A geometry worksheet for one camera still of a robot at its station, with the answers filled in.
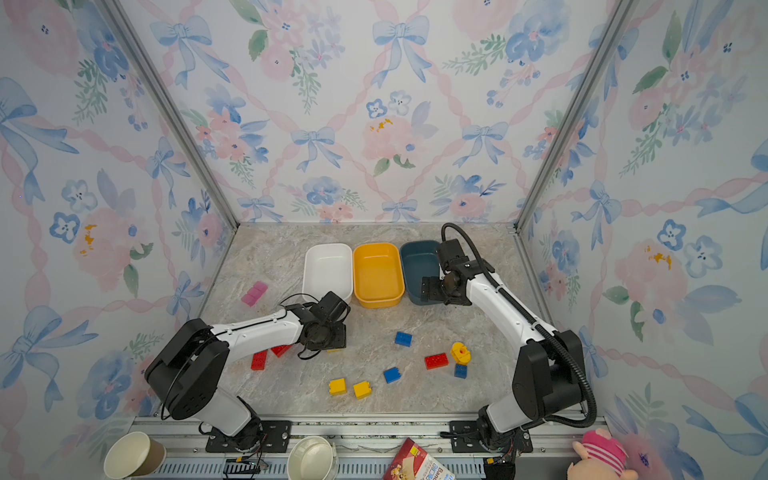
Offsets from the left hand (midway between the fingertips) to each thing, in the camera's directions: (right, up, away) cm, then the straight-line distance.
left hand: (341, 339), depth 89 cm
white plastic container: (-7, +21, +17) cm, 28 cm away
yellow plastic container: (+11, +18, +14) cm, 25 cm away
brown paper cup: (-47, -23, -18) cm, 55 cm away
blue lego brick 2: (+15, -9, -5) cm, 18 cm away
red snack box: (+19, -22, -21) cm, 36 cm away
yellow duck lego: (+35, -3, -4) cm, 35 cm away
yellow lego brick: (0, -10, -9) cm, 13 cm away
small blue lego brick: (+34, -8, -5) cm, 35 cm away
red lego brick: (+28, -5, -4) cm, 28 cm away
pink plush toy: (+62, -20, -23) cm, 69 cm away
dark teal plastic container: (+25, +24, +21) cm, 41 cm away
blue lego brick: (+19, 0, +1) cm, 19 cm away
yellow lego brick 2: (+7, -11, -9) cm, 16 cm away
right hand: (+28, +14, -2) cm, 32 cm away
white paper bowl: (-4, -23, -18) cm, 30 cm away
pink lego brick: (-31, +12, +11) cm, 35 cm away
